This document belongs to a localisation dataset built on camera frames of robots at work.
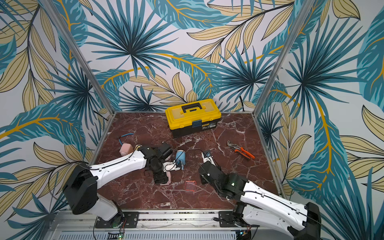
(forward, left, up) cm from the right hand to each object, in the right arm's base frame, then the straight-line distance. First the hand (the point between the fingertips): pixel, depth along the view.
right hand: (203, 168), depth 75 cm
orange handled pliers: (+18, -27, -15) cm, 35 cm away
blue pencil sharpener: (+12, +12, -9) cm, 19 cm away
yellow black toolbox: (+32, +8, +2) cm, 33 cm away
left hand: (-1, +22, -8) cm, 24 cm away
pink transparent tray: (-4, +7, -15) cm, 17 cm away
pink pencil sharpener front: (+18, +46, -9) cm, 50 cm away
